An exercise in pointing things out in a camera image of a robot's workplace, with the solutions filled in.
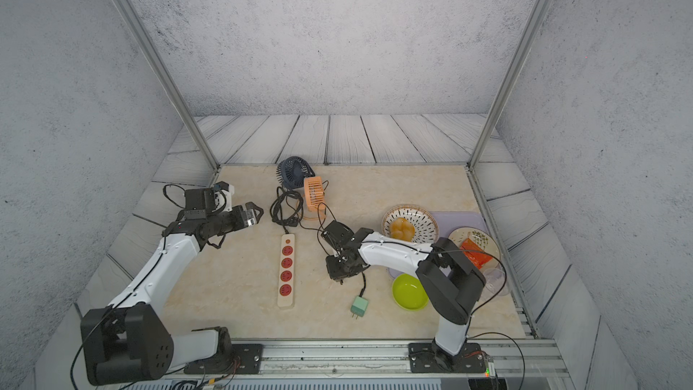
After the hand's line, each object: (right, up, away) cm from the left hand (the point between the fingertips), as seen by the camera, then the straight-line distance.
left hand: (254, 212), depth 85 cm
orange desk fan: (+16, +7, +16) cm, 24 cm away
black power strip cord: (+5, -1, +21) cm, 22 cm away
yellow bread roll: (+48, -7, +11) cm, 50 cm away
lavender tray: (+67, -5, +17) cm, 69 cm away
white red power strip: (+9, -19, +2) cm, 21 cm away
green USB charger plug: (+32, -27, -4) cm, 43 cm away
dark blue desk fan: (+7, +14, +22) cm, 27 cm away
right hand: (+25, -19, 0) cm, 32 cm away
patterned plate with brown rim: (+57, -5, +16) cm, 59 cm away
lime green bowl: (+48, -24, -1) cm, 54 cm away
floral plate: (+76, -10, +11) cm, 78 cm away
